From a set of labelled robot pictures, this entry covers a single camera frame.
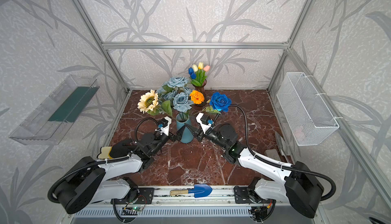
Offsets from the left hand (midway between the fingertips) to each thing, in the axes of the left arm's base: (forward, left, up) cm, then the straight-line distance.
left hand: (179, 121), depth 79 cm
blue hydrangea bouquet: (+7, +1, +14) cm, 15 cm away
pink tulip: (+32, -15, +10) cm, 37 cm away
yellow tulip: (+33, -11, +12) cm, 37 cm away
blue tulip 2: (+26, -6, +9) cm, 28 cm away
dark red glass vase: (+27, -12, -2) cm, 30 cm away
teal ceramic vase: (+2, -2, 0) cm, 3 cm away
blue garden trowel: (-29, -11, -19) cm, 36 cm away
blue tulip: (+30, -5, +10) cm, 32 cm away
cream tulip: (+32, -8, +11) cm, 34 cm away
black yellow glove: (-7, +35, -19) cm, 40 cm away
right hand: (-6, -6, +11) cm, 14 cm away
